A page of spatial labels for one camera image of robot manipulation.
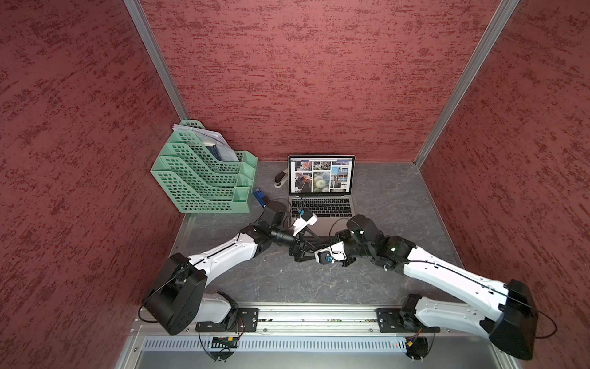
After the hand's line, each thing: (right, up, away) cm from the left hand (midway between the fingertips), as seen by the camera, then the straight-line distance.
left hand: (317, 251), depth 74 cm
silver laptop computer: (+5, +20, +31) cm, 37 cm away
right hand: (+3, +1, +2) cm, 4 cm away
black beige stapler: (-16, +25, +36) cm, 46 cm away
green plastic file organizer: (-52, +22, +24) cm, 62 cm away
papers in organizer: (-44, +39, +30) cm, 66 cm away
